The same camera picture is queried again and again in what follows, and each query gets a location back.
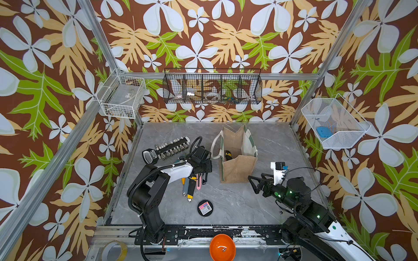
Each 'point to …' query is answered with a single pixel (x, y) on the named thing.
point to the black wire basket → (209, 86)
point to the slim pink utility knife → (199, 176)
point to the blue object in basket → (324, 132)
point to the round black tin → (205, 207)
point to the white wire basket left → (121, 96)
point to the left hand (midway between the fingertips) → (210, 164)
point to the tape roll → (107, 247)
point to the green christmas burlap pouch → (238, 155)
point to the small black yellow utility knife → (228, 155)
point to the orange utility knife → (183, 180)
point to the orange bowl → (222, 248)
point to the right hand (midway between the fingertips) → (253, 176)
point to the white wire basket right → (333, 122)
